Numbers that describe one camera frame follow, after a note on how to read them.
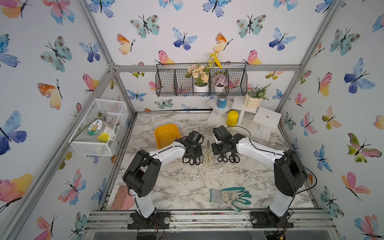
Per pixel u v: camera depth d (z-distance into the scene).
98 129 0.63
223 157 0.96
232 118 1.03
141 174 0.50
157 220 0.73
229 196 0.81
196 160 0.95
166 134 1.07
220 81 0.89
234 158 0.96
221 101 0.98
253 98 0.86
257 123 0.96
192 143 0.72
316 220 0.75
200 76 0.81
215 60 0.83
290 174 0.47
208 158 0.95
